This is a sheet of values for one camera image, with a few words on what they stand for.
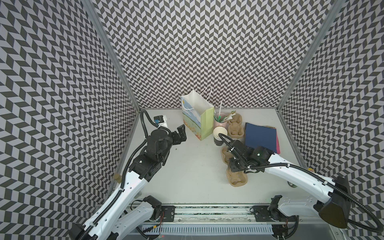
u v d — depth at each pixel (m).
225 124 0.98
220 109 0.99
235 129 1.02
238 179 0.77
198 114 0.83
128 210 0.44
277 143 0.93
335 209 0.37
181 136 0.63
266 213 0.72
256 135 1.02
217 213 0.74
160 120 0.58
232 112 0.89
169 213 0.72
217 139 0.93
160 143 0.49
